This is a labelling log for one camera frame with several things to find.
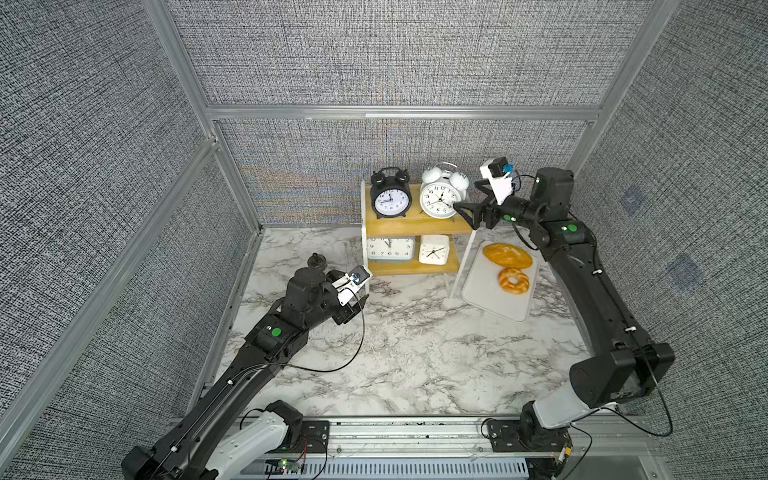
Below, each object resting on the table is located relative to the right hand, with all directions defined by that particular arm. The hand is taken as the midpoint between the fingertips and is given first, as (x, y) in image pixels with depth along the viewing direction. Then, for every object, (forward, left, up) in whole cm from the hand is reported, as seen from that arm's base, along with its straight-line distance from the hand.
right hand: (472, 183), depth 70 cm
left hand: (-17, +26, -15) cm, 35 cm away
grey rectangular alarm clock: (-1, +18, -24) cm, 29 cm away
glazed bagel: (-3, -25, -41) cm, 48 cm away
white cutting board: (-2, -13, -42) cm, 44 cm away
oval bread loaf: (+7, -22, -37) cm, 43 cm away
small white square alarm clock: (-2, +6, -22) cm, 23 cm away
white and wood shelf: (-2, +12, -12) cm, 17 cm away
